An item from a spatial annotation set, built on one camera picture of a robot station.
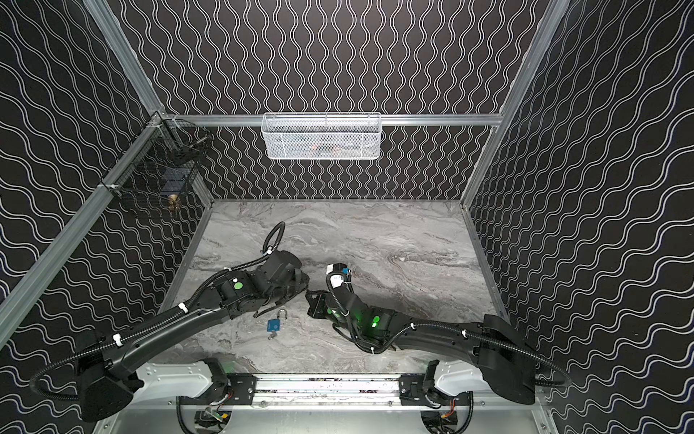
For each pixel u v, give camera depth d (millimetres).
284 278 566
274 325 856
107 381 389
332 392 752
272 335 839
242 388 754
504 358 418
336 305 532
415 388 748
